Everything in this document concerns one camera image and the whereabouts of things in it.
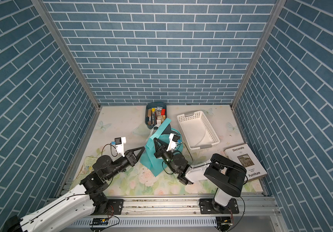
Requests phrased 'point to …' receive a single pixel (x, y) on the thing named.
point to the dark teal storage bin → (156, 112)
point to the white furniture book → (242, 154)
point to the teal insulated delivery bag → (147, 156)
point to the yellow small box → (153, 109)
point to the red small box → (163, 111)
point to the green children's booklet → (87, 168)
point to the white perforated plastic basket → (197, 132)
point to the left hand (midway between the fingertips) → (148, 151)
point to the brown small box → (149, 112)
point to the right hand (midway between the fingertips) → (155, 140)
